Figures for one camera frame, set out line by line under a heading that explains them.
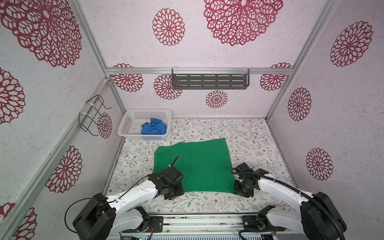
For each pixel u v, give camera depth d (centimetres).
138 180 60
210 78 95
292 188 49
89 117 76
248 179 62
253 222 73
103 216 40
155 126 106
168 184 64
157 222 74
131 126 114
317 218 40
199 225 75
